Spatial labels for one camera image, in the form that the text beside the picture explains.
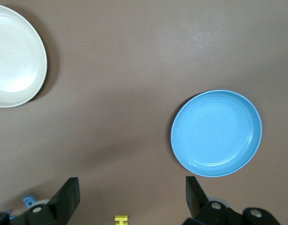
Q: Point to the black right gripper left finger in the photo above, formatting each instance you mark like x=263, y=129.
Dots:
x=64, y=199

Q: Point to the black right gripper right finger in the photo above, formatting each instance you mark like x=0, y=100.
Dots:
x=195, y=199

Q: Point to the blue foam letter a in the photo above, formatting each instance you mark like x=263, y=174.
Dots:
x=29, y=201

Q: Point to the yellow foam letter H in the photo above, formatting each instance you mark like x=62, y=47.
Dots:
x=121, y=219

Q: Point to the blue round plate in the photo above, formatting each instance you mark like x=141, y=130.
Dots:
x=216, y=133

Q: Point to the beige round plate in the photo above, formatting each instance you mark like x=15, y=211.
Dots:
x=12, y=58

